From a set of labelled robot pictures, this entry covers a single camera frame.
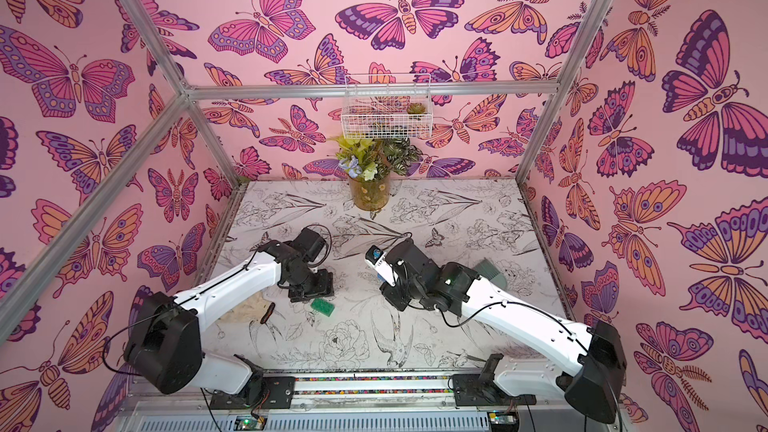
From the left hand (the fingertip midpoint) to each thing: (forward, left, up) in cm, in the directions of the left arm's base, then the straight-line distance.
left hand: (329, 292), depth 85 cm
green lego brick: (-2, +2, -5) cm, 6 cm away
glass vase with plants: (+40, -10, +13) cm, 43 cm away
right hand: (-2, -17, +12) cm, 21 cm away
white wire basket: (+50, -16, +28) cm, 60 cm away
